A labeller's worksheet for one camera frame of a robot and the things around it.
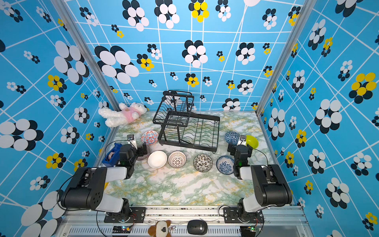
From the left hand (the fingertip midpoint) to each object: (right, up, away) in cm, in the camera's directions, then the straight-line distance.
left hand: (139, 141), depth 93 cm
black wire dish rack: (+28, +10, -11) cm, 31 cm away
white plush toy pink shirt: (-15, +18, +13) cm, 27 cm away
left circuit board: (-1, -41, -21) cm, 46 cm away
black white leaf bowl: (+40, -13, -2) cm, 42 cm away
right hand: (+66, -1, -1) cm, 66 cm away
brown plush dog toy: (+19, -38, -25) cm, 49 cm away
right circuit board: (+61, -40, -23) cm, 76 cm away
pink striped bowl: (+6, -5, +3) cm, 8 cm away
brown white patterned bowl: (+24, -11, 0) cm, 26 cm away
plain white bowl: (+12, -11, -2) cm, 16 cm away
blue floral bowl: (+54, -14, -4) cm, 56 cm away
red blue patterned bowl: (+4, +2, +9) cm, 10 cm away
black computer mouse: (+36, -37, -25) cm, 57 cm away
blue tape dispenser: (-15, -9, -5) cm, 18 cm away
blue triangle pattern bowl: (+61, +2, +9) cm, 62 cm away
